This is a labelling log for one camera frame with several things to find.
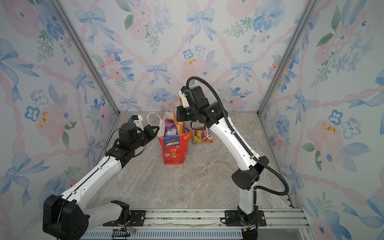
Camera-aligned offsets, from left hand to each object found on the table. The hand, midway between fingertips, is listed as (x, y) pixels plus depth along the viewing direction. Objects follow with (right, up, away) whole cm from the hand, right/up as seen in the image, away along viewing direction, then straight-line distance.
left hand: (160, 125), depth 77 cm
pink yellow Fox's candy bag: (+23, -7, +27) cm, 36 cm away
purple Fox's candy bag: (+4, -2, +7) cm, 8 cm away
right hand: (+9, +6, -6) cm, 13 cm away
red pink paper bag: (+7, -13, +5) cm, 15 cm away
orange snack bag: (+10, 0, -5) cm, 11 cm away
